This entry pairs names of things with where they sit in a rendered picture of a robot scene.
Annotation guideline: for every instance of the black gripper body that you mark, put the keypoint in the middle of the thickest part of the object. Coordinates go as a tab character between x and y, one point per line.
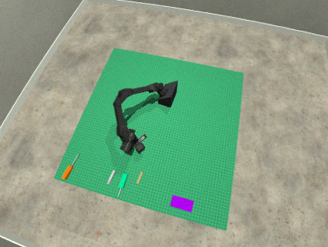
139	146

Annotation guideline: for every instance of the green work mat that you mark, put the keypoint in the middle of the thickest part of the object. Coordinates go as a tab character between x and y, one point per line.
190	148

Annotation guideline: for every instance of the orange-handled screwdriver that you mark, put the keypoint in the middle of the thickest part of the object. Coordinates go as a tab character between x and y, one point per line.
68	171

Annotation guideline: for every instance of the black strip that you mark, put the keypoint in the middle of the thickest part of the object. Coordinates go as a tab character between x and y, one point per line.
143	137

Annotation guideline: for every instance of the purple rectangular block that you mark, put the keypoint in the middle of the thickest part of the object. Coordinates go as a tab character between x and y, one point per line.
182	203

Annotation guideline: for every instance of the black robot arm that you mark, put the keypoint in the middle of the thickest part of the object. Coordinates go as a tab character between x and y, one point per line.
121	128

